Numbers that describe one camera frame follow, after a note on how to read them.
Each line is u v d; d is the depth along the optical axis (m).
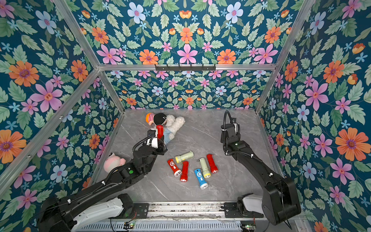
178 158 0.89
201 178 0.82
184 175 0.83
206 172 0.84
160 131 0.73
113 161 0.83
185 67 0.93
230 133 0.63
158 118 1.07
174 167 0.86
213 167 0.88
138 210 0.73
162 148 0.66
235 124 0.69
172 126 0.98
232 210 0.73
